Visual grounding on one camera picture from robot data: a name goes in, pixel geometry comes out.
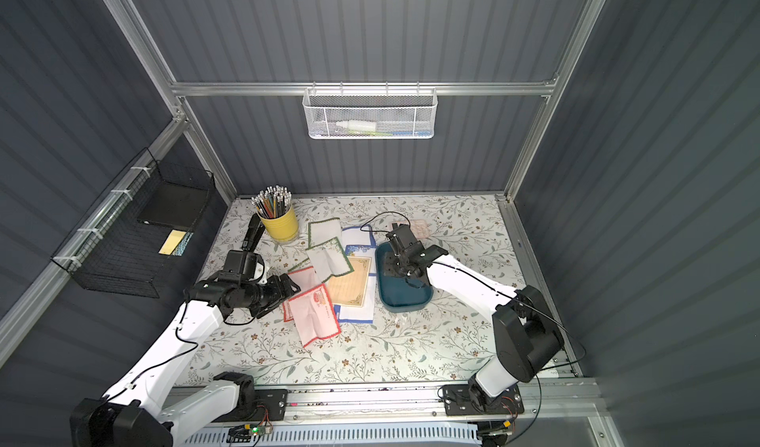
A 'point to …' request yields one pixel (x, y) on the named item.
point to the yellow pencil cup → (282, 228)
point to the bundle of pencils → (273, 201)
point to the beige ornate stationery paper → (349, 289)
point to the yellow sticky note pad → (171, 242)
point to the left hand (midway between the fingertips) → (291, 295)
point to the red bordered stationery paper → (307, 279)
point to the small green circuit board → (258, 429)
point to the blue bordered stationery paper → (357, 236)
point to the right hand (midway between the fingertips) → (389, 267)
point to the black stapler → (253, 234)
